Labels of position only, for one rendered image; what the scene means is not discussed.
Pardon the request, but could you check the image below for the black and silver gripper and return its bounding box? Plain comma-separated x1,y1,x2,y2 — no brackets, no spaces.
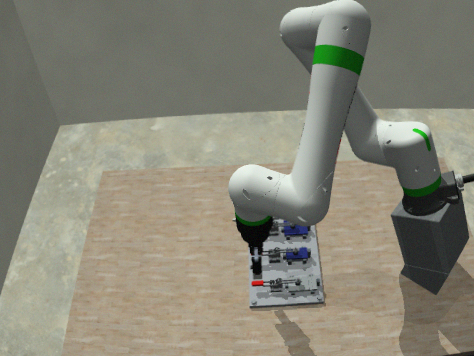
241,232,269,280

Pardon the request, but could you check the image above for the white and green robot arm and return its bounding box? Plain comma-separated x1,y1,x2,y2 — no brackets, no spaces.
228,0,474,238

